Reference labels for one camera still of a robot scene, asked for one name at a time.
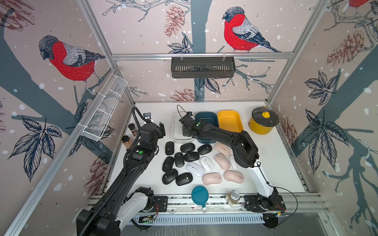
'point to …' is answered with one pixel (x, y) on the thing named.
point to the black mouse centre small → (179, 160)
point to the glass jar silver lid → (233, 197)
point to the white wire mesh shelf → (103, 108)
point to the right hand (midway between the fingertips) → (187, 128)
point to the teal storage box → (209, 117)
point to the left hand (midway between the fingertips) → (156, 121)
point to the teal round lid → (200, 195)
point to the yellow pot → (257, 128)
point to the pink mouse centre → (222, 161)
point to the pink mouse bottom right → (230, 175)
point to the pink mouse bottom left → (211, 178)
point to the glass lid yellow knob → (265, 116)
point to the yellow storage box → (230, 120)
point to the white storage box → (177, 135)
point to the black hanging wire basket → (203, 67)
